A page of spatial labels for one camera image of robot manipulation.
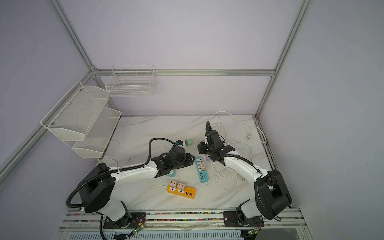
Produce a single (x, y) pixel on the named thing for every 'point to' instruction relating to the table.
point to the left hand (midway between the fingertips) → (194, 159)
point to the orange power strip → (188, 192)
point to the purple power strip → (208, 158)
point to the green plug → (188, 142)
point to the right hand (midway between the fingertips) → (198, 145)
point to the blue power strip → (203, 175)
